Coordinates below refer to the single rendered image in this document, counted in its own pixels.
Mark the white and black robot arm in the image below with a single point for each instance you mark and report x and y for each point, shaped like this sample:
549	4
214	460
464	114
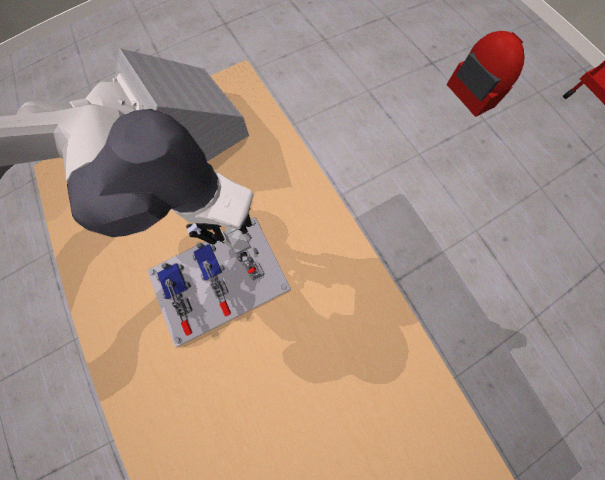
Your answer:
149	165

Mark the blue rectangular block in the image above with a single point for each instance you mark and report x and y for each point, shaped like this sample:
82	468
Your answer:
206	254

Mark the blue flat plate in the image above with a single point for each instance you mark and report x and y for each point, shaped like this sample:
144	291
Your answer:
174	273

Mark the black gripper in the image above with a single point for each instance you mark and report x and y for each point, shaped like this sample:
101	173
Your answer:
196	231

